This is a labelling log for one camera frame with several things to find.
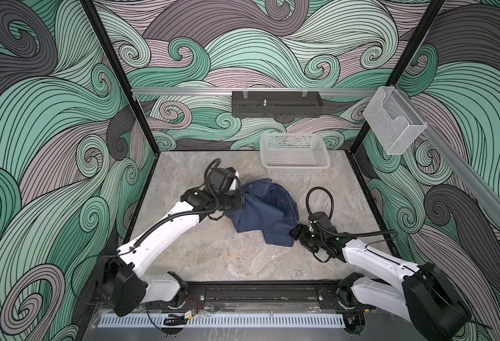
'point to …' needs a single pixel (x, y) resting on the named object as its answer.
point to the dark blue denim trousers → (265, 207)
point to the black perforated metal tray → (276, 104)
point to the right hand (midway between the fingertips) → (292, 237)
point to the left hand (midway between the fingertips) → (248, 199)
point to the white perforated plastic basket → (294, 153)
